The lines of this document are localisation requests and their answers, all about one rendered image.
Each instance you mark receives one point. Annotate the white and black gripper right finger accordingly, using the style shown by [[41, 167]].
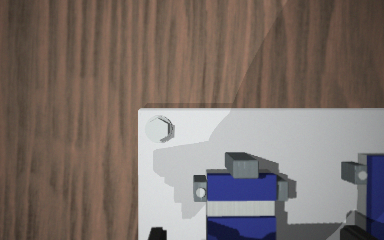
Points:
[[354, 232]]

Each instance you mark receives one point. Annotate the blue metal plate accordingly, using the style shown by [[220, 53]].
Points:
[[370, 197]]

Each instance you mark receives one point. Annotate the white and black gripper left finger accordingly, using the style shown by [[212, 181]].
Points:
[[157, 233]]

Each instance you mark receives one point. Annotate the blue rectangular block with white slot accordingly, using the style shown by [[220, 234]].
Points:
[[240, 209]]

